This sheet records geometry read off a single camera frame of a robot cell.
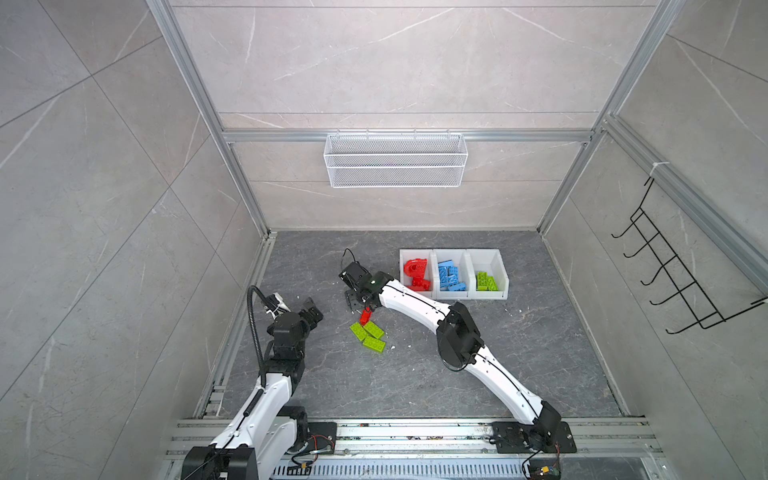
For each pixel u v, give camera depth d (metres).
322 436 0.73
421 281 1.01
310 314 0.78
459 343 0.64
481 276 1.01
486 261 1.06
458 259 1.07
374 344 0.88
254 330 0.59
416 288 1.00
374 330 0.91
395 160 1.01
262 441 0.43
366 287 0.74
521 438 0.73
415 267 1.04
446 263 1.05
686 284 0.62
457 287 1.01
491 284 1.03
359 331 0.91
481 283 1.01
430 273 1.01
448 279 0.99
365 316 0.95
